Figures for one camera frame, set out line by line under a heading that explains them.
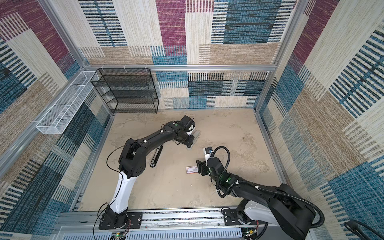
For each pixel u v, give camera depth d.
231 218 0.73
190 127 0.82
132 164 0.56
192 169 0.89
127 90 1.10
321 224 0.41
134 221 0.73
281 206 0.42
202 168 0.75
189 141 0.87
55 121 0.70
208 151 0.74
